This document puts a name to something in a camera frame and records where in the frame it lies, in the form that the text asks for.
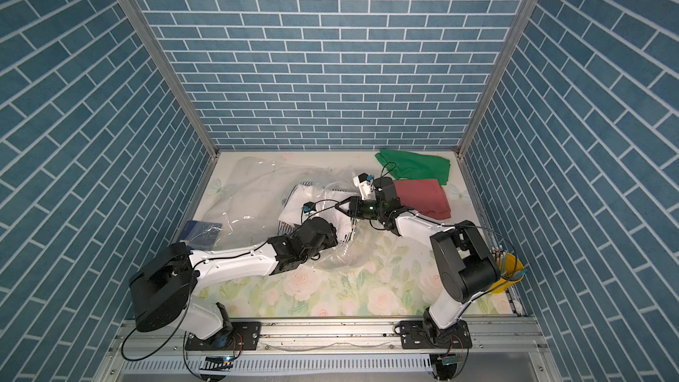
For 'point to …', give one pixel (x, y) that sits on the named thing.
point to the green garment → (411, 165)
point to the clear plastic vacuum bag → (251, 201)
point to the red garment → (426, 196)
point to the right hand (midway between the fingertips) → (341, 208)
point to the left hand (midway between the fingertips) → (345, 233)
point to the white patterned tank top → (308, 200)
